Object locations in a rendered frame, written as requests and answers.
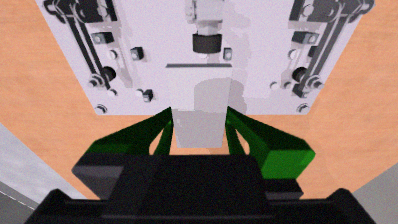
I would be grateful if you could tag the white fixture plate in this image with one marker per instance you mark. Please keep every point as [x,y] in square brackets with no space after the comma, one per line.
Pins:
[258,31]

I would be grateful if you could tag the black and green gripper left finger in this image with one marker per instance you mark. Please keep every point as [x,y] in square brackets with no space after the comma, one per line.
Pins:
[137,138]

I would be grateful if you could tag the black toggle clamp with red handle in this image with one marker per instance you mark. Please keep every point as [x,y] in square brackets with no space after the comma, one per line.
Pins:
[85,11]

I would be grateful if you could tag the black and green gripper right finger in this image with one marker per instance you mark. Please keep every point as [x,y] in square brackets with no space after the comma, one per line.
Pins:
[280,155]

